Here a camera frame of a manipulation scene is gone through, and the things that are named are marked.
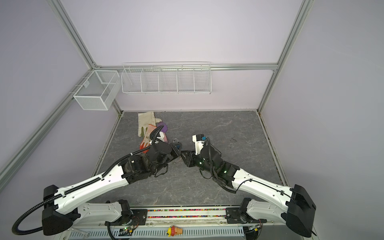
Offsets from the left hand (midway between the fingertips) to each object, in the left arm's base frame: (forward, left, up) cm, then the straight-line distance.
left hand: (181, 148), depth 70 cm
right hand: (-2, +1, -2) cm, 3 cm away
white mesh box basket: (+49, +56, -1) cm, 74 cm away
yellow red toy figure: (-30, +5, -22) cm, 38 cm away
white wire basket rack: (+52, +10, +4) cm, 53 cm away
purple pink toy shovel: (+31, +15, -25) cm, 43 cm away
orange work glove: (+22, +26, -24) cm, 42 cm away
